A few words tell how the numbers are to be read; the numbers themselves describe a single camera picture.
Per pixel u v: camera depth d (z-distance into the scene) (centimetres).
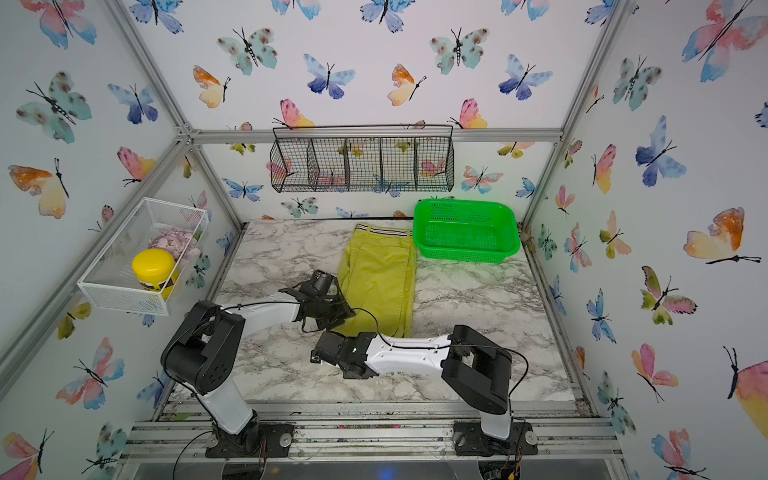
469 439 73
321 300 81
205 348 48
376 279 103
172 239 68
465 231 119
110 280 63
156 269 64
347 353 61
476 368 45
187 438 75
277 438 74
